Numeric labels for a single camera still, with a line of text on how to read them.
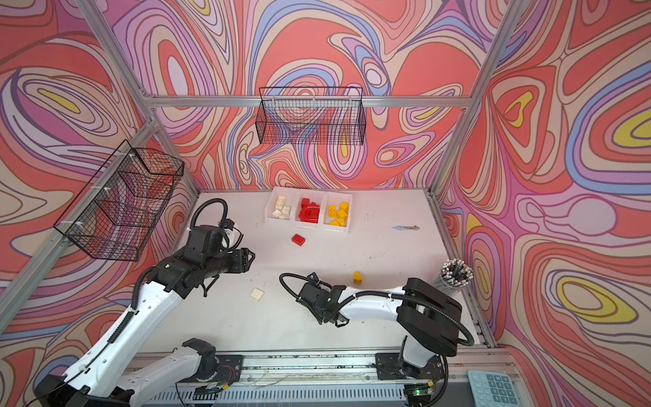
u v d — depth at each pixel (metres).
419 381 0.72
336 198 1.11
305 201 1.12
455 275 0.75
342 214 1.08
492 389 0.69
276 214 1.11
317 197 1.12
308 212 1.07
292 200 1.08
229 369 0.72
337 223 1.05
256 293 0.88
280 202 1.14
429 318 0.44
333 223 1.05
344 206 1.10
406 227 1.05
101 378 0.38
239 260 0.65
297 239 1.02
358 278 0.92
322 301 0.65
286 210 1.11
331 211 1.09
